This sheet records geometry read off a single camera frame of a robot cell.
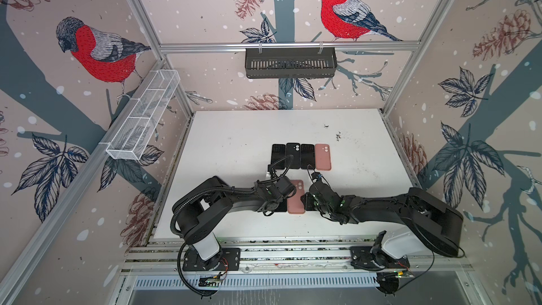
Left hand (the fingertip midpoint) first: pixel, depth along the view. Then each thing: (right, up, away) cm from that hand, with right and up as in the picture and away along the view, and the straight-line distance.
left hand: (274, 189), depth 90 cm
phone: (+10, +16, +15) cm, 24 cm away
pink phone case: (+24, +13, +11) cm, 29 cm away
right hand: (+11, -4, -3) cm, 12 cm away
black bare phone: (+16, +13, +11) cm, 23 cm away
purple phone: (+2, +15, +14) cm, 20 cm away
